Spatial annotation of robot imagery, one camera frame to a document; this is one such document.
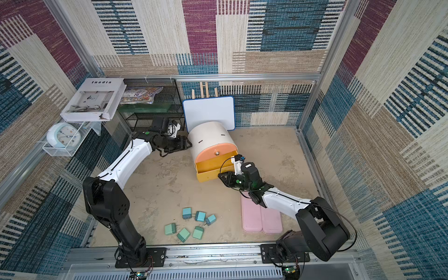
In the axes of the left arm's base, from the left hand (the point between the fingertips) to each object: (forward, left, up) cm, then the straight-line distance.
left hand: (186, 144), depth 87 cm
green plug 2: (-37, 0, -18) cm, 41 cm away
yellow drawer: (-10, -12, -7) cm, 17 cm away
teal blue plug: (-27, 0, -19) cm, 33 cm away
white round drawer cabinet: (+7, -10, 0) cm, 12 cm away
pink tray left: (-28, -31, -18) cm, 45 cm away
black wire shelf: (+31, +15, +3) cm, 34 cm away
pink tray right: (-31, -40, -18) cm, 54 cm away
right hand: (-14, -16, -6) cm, 22 cm away
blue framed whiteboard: (+26, -17, +1) cm, 31 cm away
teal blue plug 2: (-28, -7, -18) cm, 34 cm away
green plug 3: (-35, -6, -20) cm, 41 cm away
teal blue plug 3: (-31, -12, -16) cm, 37 cm away
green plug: (-34, +6, -18) cm, 39 cm away
